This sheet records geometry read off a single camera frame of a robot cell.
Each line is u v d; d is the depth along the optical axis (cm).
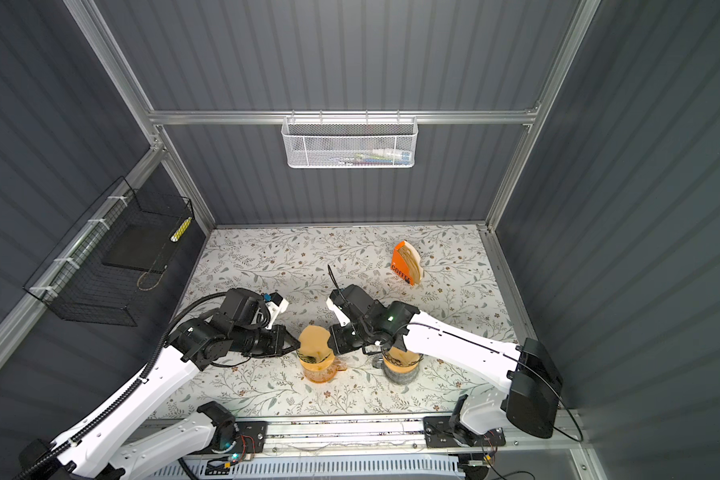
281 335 63
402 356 74
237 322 57
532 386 40
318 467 76
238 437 72
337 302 59
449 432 72
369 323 56
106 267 72
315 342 75
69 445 39
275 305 68
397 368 73
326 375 84
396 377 80
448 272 106
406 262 99
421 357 71
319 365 75
